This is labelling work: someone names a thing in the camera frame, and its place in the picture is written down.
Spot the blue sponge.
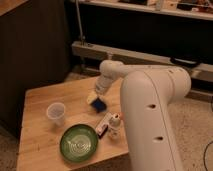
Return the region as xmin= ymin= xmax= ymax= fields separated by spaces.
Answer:
xmin=91 ymin=98 xmax=107 ymax=113

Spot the green ceramic plate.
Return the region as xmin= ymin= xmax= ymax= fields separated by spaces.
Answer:
xmin=59 ymin=124 xmax=98 ymax=163

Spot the wooden table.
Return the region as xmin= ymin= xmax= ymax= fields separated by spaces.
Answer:
xmin=17 ymin=77 xmax=131 ymax=171

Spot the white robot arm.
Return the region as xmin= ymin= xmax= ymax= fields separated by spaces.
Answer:
xmin=94 ymin=60 xmax=191 ymax=171

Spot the metal shelf rack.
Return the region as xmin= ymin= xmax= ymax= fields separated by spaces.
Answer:
xmin=69 ymin=0 xmax=213 ymax=101

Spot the small white bottle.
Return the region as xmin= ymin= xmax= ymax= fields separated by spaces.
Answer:
xmin=108 ymin=114 xmax=121 ymax=139

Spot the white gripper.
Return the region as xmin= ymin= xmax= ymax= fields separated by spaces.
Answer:
xmin=86 ymin=77 xmax=110 ymax=104

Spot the translucent white cup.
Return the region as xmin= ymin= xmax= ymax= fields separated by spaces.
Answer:
xmin=46 ymin=102 xmax=65 ymax=126

